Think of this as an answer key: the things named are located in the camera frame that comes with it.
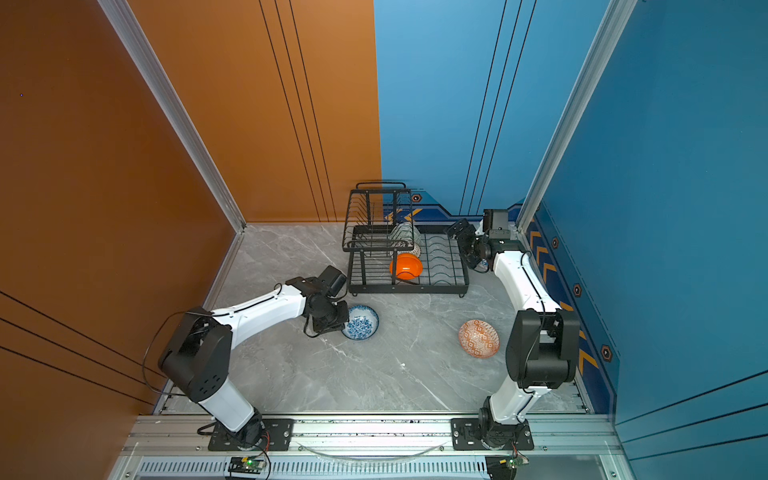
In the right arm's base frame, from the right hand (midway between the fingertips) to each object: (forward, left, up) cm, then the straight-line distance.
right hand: (448, 238), depth 89 cm
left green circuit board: (-54, +52, -21) cm, 78 cm away
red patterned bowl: (-23, -9, -20) cm, 32 cm away
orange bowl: (+1, +12, -15) cm, 19 cm away
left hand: (-19, +30, -16) cm, 39 cm away
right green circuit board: (-54, -9, -22) cm, 59 cm away
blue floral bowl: (-18, +26, -19) cm, 37 cm away
